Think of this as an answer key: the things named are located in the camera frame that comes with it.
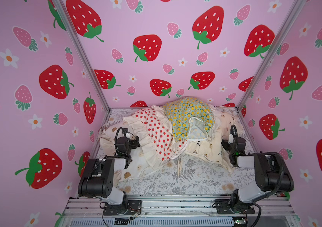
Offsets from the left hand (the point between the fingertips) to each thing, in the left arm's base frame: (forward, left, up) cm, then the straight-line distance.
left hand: (131, 136), depth 94 cm
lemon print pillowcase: (+7, -40, +11) cm, 42 cm away
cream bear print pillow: (-18, -9, -4) cm, 21 cm away
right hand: (0, -66, -2) cm, 66 cm away
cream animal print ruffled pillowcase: (-10, -52, 0) cm, 53 cm away
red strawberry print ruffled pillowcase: (-2, -18, +5) cm, 18 cm away
